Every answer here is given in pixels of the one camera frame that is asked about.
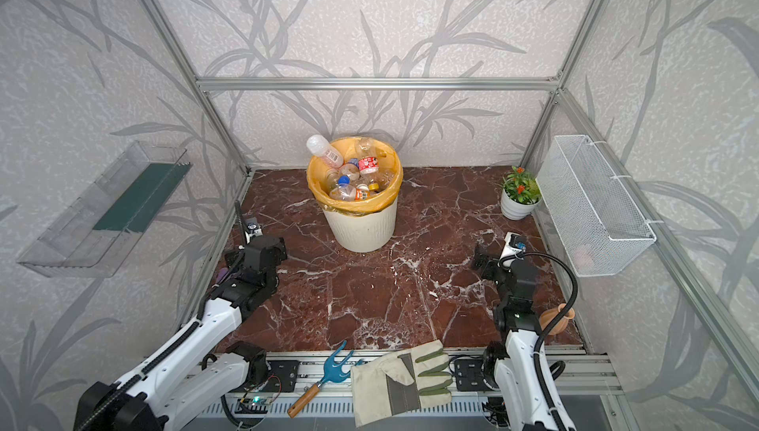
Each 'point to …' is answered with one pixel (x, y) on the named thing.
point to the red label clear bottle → (368, 156)
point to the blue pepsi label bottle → (351, 168)
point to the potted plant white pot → (520, 194)
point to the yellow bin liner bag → (389, 158)
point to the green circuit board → (253, 405)
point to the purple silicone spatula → (223, 272)
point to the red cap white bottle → (321, 146)
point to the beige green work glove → (401, 384)
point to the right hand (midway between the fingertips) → (492, 246)
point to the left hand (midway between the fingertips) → (257, 242)
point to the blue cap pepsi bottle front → (344, 191)
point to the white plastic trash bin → (365, 232)
